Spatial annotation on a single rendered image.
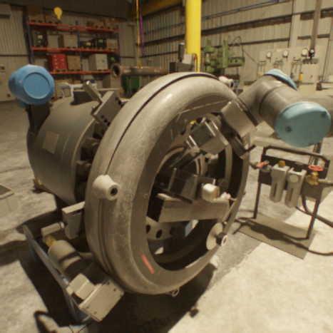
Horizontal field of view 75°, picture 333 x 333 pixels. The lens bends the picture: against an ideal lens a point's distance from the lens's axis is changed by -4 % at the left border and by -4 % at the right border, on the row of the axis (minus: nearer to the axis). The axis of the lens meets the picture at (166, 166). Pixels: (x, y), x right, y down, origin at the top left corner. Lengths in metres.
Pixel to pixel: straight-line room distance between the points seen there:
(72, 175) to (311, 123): 0.72
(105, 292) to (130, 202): 0.26
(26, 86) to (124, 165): 0.72
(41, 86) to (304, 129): 1.00
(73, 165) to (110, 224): 0.36
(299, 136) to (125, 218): 0.40
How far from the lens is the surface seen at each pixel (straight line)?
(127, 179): 0.51
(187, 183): 0.59
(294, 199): 1.52
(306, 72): 7.23
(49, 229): 0.61
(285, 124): 0.48
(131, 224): 0.56
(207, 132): 0.57
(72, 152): 0.85
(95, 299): 0.66
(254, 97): 0.58
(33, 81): 1.14
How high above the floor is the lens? 0.97
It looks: 21 degrees down
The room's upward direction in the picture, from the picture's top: 1 degrees counter-clockwise
